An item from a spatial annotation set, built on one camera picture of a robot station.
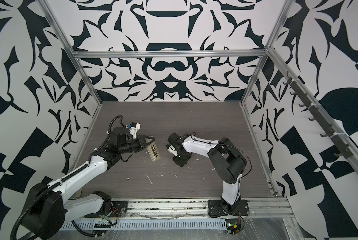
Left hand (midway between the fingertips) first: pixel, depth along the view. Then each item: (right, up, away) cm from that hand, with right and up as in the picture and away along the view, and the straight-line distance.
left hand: (155, 137), depth 78 cm
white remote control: (0, -10, -4) cm, 10 cm away
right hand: (+14, -16, +12) cm, 24 cm away
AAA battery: (0, -7, -1) cm, 7 cm away
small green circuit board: (+38, -41, -7) cm, 56 cm away
